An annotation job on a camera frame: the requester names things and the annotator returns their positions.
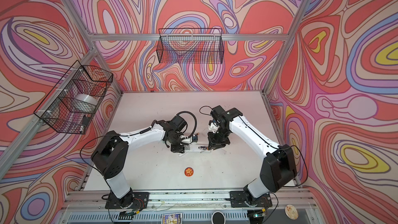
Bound black round cup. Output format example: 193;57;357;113
211;211;226;224

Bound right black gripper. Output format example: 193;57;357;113
207;126;232;150

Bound back black wire basket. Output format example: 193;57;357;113
156;28;224;65

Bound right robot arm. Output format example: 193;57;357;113
207;105;297;207

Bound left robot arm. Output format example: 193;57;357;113
91;111;198;209

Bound black wire basket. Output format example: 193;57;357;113
34;61;114;134
156;28;224;65

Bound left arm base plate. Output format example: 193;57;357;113
105;191;150;211

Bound colourful printed card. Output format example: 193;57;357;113
161;213;182;224

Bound white roll in basket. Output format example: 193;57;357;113
73;94;98;113

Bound red round badge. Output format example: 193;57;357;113
184;167;194;177

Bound beige round disc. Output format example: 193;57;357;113
285;204;299;220

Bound long white remote control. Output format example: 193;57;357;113
184;143;208;153

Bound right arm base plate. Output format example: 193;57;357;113
226;190;273;209

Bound small black item in basket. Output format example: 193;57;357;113
81;115;91;128

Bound left black wire basket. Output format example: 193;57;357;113
34;61;114;134

